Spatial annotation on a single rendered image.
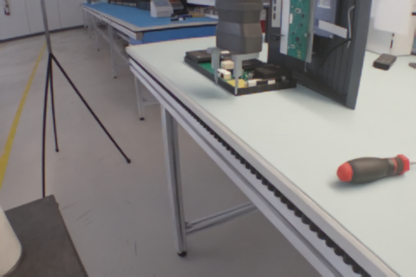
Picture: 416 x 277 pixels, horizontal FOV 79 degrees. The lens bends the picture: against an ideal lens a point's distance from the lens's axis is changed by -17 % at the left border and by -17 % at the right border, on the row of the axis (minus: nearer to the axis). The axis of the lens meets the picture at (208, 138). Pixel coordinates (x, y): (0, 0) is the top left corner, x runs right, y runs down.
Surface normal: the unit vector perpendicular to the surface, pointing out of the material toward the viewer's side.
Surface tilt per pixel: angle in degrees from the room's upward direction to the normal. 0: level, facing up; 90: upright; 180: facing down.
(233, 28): 87
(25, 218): 0
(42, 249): 0
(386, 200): 0
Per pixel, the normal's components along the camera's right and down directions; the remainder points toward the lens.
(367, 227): -0.01, -0.88
